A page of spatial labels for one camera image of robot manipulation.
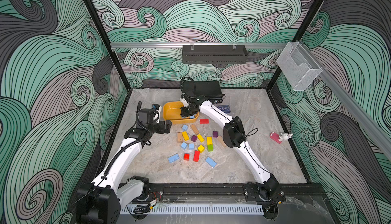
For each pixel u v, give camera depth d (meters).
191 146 0.88
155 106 0.72
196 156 0.86
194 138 0.92
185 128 0.95
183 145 0.88
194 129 0.98
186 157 0.85
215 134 0.93
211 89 1.16
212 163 0.83
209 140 0.91
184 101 0.86
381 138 0.50
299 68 0.83
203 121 1.00
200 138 0.92
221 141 0.71
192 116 0.97
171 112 1.04
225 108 1.07
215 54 0.97
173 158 0.84
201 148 0.86
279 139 0.90
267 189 0.63
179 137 0.92
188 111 0.88
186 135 0.93
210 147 0.88
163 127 0.71
